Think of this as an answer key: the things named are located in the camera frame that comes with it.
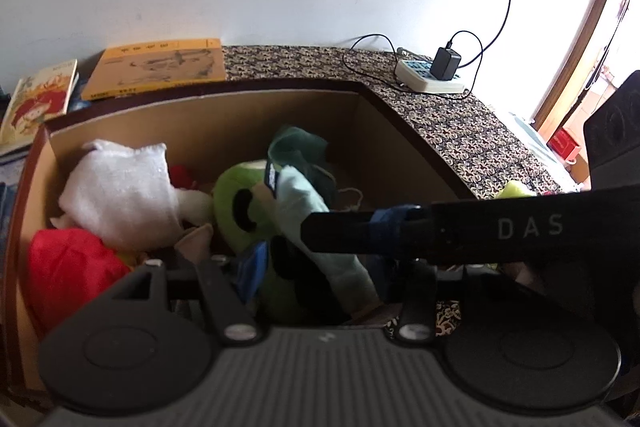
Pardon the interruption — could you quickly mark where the patterned floral tablecloth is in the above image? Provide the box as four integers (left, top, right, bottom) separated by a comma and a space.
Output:
224, 46, 559, 327

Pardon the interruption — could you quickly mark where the red cartoon picture book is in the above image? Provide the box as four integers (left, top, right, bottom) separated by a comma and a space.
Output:
1, 60, 79, 155

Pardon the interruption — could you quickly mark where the black charger cable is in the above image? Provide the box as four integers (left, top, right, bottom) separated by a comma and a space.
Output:
342, 0, 534, 102

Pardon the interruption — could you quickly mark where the mint green cloth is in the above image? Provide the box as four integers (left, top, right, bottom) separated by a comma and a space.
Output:
274, 166, 379, 320

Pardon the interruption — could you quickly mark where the yellow book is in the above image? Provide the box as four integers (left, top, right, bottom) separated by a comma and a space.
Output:
81, 38, 227, 102

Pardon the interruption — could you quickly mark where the red cloth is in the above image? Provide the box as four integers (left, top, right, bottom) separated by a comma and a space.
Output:
24, 229, 131, 339

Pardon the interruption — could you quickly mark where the wooden door frame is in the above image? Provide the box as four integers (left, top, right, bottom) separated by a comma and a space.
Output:
531, 0, 640, 143

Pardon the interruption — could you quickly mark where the light patterned bedsheet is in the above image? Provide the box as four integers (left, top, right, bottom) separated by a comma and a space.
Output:
502, 112, 591, 192

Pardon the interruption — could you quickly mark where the red box by door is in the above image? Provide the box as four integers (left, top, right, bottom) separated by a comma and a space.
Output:
547, 127, 582, 162

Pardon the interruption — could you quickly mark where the brown cardboard box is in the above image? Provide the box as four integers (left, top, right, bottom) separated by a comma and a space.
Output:
2, 79, 472, 400

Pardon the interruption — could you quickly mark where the yellow-green mesh bath sponge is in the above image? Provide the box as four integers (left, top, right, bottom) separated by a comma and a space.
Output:
495, 180, 537, 199

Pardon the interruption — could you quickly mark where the white power strip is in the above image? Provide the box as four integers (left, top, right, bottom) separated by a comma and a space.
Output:
395, 60, 465, 94

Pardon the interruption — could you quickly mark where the green smiling plush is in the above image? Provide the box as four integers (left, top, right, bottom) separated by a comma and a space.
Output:
212, 159, 279, 303

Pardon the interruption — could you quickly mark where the black power adapter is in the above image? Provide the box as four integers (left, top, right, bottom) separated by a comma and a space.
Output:
430, 41, 461, 81

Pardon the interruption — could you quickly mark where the white snoopy plush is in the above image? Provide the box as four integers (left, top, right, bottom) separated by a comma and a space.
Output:
51, 140, 214, 251

